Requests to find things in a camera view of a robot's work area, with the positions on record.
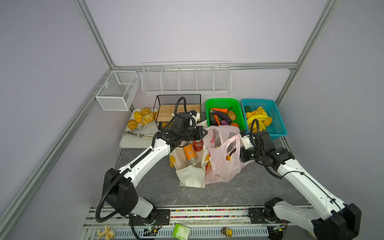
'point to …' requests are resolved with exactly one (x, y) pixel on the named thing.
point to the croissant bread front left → (132, 124)
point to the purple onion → (224, 122)
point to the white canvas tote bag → (190, 175)
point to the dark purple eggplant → (221, 115)
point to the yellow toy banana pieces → (109, 234)
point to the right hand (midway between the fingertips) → (236, 152)
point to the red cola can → (198, 146)
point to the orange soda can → (190, 153)
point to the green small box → (181, 232)
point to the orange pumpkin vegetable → (235, 124)
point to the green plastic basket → (231, 104)
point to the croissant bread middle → (138, 117)
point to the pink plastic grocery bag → (224, 163)
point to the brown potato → (231, 114)
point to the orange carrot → (223, 110)
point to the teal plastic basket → (277, 128)
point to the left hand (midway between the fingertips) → (208, 134)
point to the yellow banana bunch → (260, 114)
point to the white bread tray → (129, 142)
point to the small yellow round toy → (227, 232)
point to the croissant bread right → (149, 116)
